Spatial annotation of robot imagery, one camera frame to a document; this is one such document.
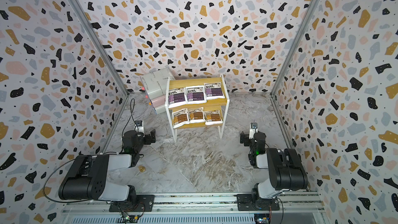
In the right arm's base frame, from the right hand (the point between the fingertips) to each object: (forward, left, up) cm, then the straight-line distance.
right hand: (252, 131), depth 94 cm
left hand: (-2, +63, +3) cm, 63 cm away
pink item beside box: (+16, +59, +8) cm, 62 cm away
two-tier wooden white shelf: (-3, +22, +28) cm, 35 cm away
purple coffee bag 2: (+1, +33, +30) cm, 44 cm away
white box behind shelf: (+23, +60, +18) cm, 67 cm away
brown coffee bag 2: (+1, +33, +14) cm, 36 cm away
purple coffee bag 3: (+4, +24, +29) cm, 38 cm away
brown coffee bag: (-1, +42, +14) cm, 44 cm away
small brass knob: (-23, +62, -2) cm, 66 cm away
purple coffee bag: (-1, +41, +30) cm, 51 cm away
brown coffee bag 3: (-1, +24, +14) cm, 28 cm away
